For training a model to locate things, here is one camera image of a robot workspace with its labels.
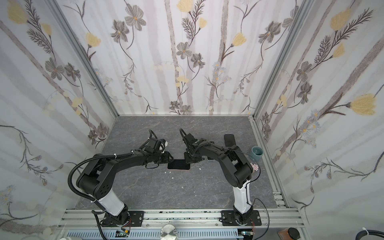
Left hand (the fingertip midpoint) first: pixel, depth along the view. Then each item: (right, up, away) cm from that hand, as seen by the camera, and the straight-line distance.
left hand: (170, 154), depth 93 cm
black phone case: (+40, +9, +11) cm, 43 cm away
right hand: (+10, -3, 0) cm, 10 cm away
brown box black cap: (+56, -28, -31) cm, 70 cm away
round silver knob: (+5, -25, -35) cm, 43 cm away
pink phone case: (+5, -6, 0) cm, 8 cm away
